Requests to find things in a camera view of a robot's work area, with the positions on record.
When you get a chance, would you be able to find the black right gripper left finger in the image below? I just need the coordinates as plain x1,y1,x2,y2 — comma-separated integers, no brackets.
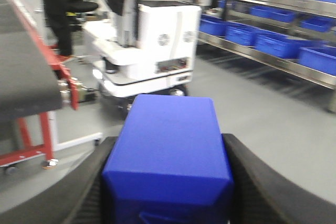
0,136,118,224

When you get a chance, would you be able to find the dark grey belt conveyor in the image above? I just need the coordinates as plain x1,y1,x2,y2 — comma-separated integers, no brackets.
0,0,103,175

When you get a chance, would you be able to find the black round stool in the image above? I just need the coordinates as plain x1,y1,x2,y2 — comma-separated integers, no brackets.
67,1,99,14

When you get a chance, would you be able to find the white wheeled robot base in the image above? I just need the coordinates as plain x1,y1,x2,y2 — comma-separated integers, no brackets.
83,0,202,116

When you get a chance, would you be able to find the row of blue bins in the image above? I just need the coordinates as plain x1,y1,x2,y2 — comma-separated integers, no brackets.
167,0,336,77

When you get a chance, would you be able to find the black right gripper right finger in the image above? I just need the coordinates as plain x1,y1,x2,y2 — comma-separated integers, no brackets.
222,133,336,224

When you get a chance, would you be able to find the blue plastic box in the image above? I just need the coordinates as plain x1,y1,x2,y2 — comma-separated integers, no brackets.
101,93,235,224

